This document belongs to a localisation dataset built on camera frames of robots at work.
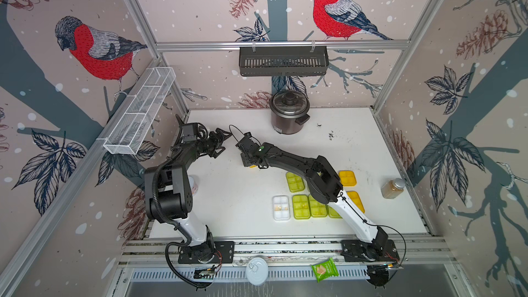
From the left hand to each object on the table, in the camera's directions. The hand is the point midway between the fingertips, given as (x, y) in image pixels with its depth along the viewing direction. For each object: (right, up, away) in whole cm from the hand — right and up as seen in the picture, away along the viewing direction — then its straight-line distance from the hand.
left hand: (231, 135), depth 92 cm
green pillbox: (+31, -31, -9) cm, 44 cm away
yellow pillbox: (+9, -15, +1) cm, 17 cm away
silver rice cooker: (+27, +12, +6) cm, 30 cm away
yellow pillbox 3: (+54, -26, -5) cm, 61 cm away
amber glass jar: (+68, -21, -11) cm, 72 cm away
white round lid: (+14, -43, -26) cm, 52 cm away
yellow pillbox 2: (+53, -20, 0) cm, 57 cm away
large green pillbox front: (+37, -30, -8) cm, 49 cm away
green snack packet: (+37, -45, -23) cm, 63 cm away
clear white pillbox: (+23, -30, -8) cm, 38 cm away
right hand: (+8, -10, +8) cm, 15 cm away
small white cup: (-15, -22, -6) cm, 27 cm away
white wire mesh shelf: (-33, +2, -20) cm, 38 cm away
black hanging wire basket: (+25, +38, +12) cm, 47 cm away
